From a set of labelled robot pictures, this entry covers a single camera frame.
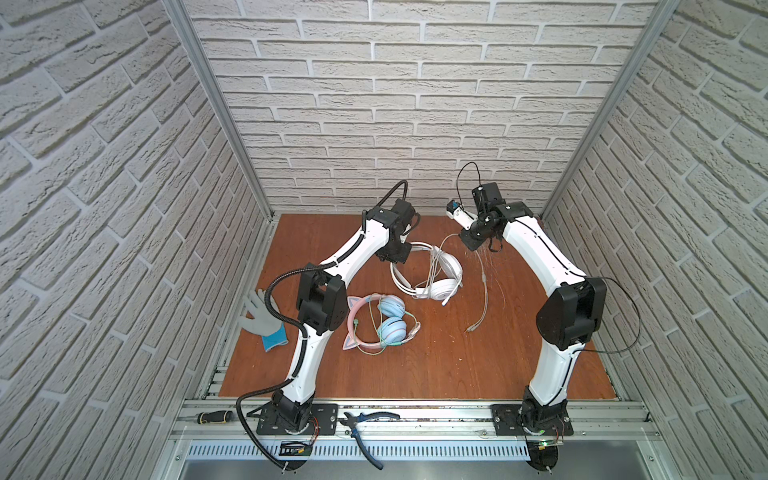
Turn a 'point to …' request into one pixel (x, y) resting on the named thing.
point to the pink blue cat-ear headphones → (392, 327)
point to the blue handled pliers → (353, 420)
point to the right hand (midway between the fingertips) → (470, 231)
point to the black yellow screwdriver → (215, 417)
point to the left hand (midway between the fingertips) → (400, 254)
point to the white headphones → (441, 290)
